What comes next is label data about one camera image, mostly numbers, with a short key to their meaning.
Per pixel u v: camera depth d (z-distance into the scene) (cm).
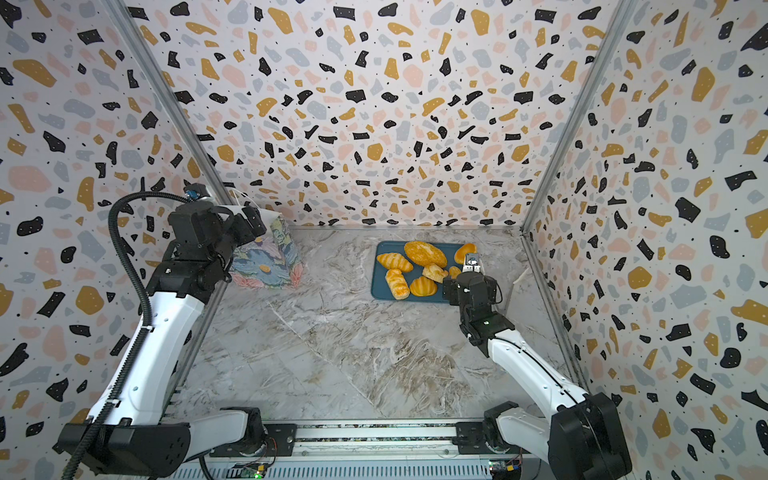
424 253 106
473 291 61
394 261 106
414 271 106
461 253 109
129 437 36
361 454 73
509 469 72
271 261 92
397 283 100
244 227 63
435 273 100
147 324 42
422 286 99
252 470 70
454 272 103
